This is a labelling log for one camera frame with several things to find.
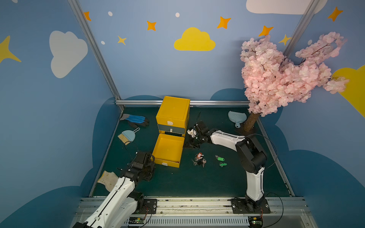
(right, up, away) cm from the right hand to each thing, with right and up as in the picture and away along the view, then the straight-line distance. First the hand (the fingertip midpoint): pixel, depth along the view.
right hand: (184, 145), depth 92 cm
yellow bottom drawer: (-11, -4, +4) cm, 13 cm away
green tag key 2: (+24, -12, -2) cm, 27 cm away
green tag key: (+24, -9, +1) cm, 26 cm away
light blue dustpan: (+44, +18, +25) cm, 54 cm away
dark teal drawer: (-8, +11, +1) cm, 14 cm away
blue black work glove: (-39, +16, +18) cm, 46 cm away
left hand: (-17, -10, -8) cm, 21 cm away
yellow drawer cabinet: (-7, +19, -6) cm, 21 cm away
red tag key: (+11, -7, +3) cm, 13 cm away
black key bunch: (+10, -11, 0) cm, 14 cm away
